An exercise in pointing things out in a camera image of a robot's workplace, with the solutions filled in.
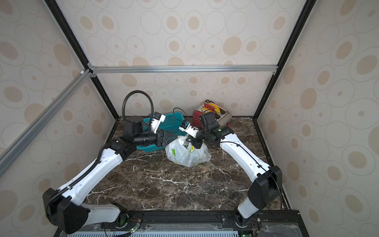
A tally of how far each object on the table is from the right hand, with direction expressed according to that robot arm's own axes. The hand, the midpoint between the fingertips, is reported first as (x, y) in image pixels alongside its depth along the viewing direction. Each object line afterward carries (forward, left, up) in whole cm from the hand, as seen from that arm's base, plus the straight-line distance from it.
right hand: (186, 140), depth 77 cm
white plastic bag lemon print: (-7, +2, 0) cm, 7 cm away
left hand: (-4, +4, +9) cm, 11 cm away
